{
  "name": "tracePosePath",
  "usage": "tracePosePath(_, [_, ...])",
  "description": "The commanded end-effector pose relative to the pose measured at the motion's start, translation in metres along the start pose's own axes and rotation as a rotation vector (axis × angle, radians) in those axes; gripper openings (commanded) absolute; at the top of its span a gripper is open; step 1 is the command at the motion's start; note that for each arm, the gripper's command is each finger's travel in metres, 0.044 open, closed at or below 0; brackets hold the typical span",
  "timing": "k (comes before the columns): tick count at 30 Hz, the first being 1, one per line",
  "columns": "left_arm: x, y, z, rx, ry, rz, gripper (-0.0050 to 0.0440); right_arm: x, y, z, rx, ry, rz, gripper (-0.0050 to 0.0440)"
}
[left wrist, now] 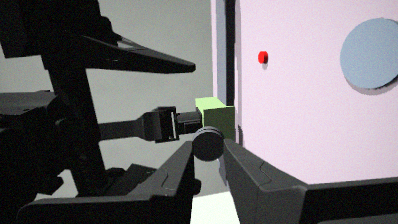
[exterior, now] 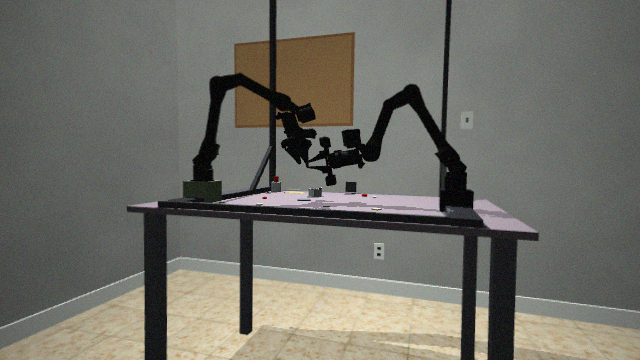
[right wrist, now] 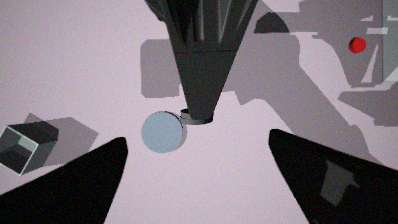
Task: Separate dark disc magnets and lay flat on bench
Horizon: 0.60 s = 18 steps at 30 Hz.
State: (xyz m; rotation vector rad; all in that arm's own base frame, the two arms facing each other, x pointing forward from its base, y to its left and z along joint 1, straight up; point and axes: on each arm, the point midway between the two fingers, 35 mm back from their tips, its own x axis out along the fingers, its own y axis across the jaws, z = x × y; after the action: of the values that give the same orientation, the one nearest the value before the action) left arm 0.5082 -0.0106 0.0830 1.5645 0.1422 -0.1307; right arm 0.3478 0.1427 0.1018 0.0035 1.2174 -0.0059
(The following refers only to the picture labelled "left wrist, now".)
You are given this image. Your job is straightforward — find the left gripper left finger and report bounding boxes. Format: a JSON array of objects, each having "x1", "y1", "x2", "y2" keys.
[{"x1": 16, "y1": 141, "x2": 195, "y2": 224}]

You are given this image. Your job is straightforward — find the red short cylinder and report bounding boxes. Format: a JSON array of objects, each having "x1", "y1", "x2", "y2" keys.
[{"x1": 258, "y1": 51, "x2": 268, "y2": 63}]

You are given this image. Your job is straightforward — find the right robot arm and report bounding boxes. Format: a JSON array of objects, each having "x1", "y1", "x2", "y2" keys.
[{"x1": 0, "y1": 106, "x2": 203, "y2": 224}]

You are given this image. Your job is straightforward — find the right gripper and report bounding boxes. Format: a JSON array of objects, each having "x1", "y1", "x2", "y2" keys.
[{"x1": 0, "y1": 0, "x2": 196, "y2": 197}]

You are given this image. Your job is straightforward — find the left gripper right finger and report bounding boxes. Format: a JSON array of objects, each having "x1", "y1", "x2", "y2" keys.
[{"x1": 223, "y1": 139, "x2": 398, "y2": 224}]

